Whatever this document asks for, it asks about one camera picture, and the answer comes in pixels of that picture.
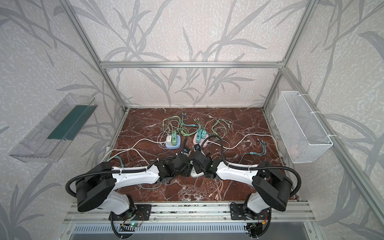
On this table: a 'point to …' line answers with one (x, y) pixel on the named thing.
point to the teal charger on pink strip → (200, 134)
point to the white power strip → (194, 174)
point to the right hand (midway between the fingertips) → (198, 156)
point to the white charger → (169, 138)
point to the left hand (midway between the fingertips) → (190, 161)
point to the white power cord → (131, 148)
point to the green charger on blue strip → (174, 138)
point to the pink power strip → (202, 140)
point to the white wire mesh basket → (302, 138)
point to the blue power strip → (174, 147)
